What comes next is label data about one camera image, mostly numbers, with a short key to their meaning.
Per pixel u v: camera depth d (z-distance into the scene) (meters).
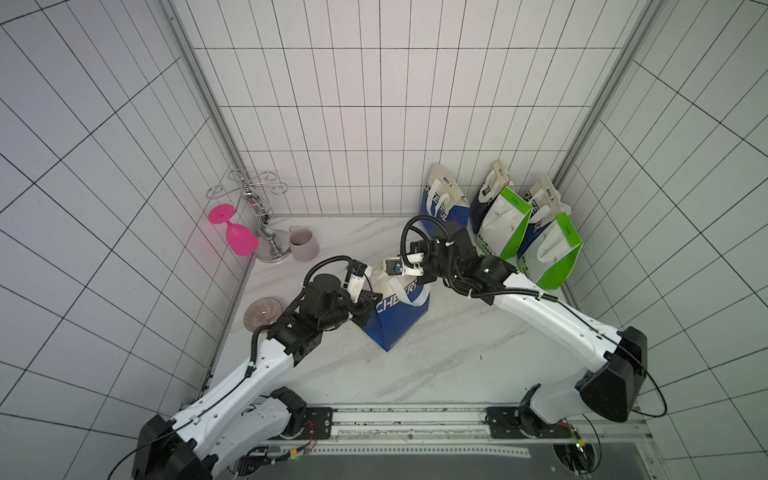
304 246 1.02
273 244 1.08
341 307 0.62
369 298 0.67
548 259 0.85
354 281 0.65
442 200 0.97
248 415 0.56
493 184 1.00
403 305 0.76
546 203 0.94
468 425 0.74
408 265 0.60
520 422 0.65
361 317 0.66
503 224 0.93
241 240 0.89
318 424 0.72
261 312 0.89
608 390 0.39
